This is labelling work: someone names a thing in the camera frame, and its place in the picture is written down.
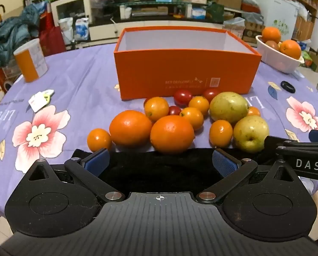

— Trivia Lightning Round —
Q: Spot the yellow-green pear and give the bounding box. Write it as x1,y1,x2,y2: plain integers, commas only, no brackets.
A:
210,91,249,123
233,116,270,154

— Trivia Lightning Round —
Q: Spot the white plastic bowl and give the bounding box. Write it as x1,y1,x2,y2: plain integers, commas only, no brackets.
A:
256,35,305,73

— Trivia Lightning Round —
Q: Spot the black ring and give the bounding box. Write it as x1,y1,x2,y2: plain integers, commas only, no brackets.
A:
280,81,295,94

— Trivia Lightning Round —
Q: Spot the white chest freezer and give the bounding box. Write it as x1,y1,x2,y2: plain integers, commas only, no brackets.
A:
249,0,299,36

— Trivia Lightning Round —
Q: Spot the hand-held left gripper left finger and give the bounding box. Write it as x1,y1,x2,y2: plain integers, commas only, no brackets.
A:
27,147,125,203

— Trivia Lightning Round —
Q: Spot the white and blue bag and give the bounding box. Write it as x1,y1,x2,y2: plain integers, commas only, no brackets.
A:
75,18,90,42

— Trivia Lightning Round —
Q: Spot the large orange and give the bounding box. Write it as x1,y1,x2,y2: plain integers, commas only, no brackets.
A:
109,110,152,148
262,27,281,44
150,115,195,154
280,39,301,60

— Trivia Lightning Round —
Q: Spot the white television cabinet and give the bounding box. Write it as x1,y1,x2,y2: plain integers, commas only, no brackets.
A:
89,1,255,43

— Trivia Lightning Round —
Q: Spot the dark green gift bag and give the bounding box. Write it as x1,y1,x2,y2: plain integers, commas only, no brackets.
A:
206,3,225,23

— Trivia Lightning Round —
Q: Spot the red bag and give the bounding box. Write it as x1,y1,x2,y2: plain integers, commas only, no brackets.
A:
39,13,66,56

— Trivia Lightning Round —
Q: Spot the purple floral tablecloth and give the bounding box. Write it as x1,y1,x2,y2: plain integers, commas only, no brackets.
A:
0,41,318,219

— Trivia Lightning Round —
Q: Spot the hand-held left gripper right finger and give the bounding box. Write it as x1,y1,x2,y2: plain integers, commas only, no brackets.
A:
196,149,296,204

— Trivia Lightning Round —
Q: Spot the clear plastic container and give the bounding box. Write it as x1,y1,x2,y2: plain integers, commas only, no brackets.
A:
223,17,246,31

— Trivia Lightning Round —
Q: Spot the orange cardboard box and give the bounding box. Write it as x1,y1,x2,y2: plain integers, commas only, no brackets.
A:
114,27,262,102

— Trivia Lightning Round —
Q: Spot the silver media player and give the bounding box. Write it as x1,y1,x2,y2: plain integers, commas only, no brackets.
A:
132,7,169,16

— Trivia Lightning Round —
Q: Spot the white jar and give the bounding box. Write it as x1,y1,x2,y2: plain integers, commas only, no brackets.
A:
120,5,133,20

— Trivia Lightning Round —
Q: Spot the orange and white canister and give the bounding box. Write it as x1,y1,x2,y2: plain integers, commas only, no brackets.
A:
14,38,48,83

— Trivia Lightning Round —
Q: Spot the white paper tag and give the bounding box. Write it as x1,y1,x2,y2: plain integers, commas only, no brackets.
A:
28,89,55,112

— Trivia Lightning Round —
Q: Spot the blue and white tissue box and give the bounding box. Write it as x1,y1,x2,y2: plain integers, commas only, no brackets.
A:
192,7,207,20

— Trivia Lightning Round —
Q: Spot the white glass-door cabinet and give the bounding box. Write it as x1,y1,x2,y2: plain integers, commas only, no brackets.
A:
51,0,91,27

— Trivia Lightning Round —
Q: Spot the blue-grey jacket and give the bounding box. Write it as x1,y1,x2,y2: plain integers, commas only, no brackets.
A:
0,4,46,67

